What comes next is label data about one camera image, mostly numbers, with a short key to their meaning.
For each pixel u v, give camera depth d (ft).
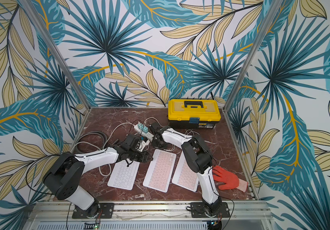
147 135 3.30
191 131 3.39
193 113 3.12
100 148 3.04
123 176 2.76
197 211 2.39
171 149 3.18
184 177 2.80
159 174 2.81
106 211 2.45
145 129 3.29
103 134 3.30
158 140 2.41
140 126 3.30
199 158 1.77
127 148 2.33
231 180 2.75
